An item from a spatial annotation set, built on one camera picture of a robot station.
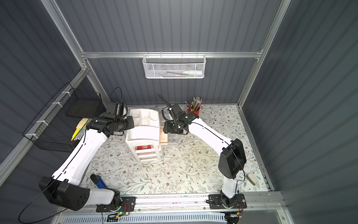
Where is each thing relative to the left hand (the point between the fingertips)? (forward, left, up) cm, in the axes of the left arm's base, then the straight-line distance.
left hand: (132, 122), depth 77 cm
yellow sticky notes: (-9, +21, +7) cm, 24 cm away
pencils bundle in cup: (+25, -37, -12) cm, 47 cm away
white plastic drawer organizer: (-7, -7, -4) cm, 11 cm away
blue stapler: (-26, +18, -24) cm, 40 cm away
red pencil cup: (+23, -39, -16) cm, 48 cm away
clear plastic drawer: (-3, -19, -13) cm, 23 cm away
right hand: (0, -19, -6) cm, 20 cm away
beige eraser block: (-24, -68, -23) cm, 75 cm away
